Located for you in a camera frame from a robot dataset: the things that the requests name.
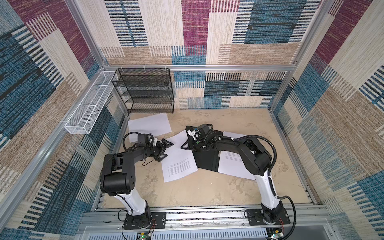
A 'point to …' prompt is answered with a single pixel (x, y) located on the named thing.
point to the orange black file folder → (207, 163)
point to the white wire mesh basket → (82, 121)
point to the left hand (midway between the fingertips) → (170, 149)
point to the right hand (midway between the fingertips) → (183, 149)
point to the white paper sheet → (179, 161)
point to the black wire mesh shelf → (145, 90)
